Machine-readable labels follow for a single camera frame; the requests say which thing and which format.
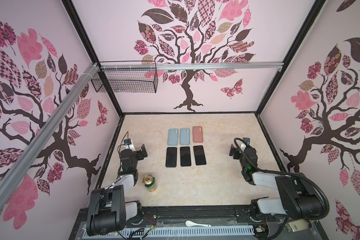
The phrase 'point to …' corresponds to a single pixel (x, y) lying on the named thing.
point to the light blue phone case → (173, 137)
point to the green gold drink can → (151, 184)
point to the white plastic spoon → (189, 223)
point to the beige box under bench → (297, 225)
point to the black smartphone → (171, 157)
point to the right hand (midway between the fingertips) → (240, 143)
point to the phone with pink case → (199, 156)
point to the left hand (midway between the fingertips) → (137, 147)
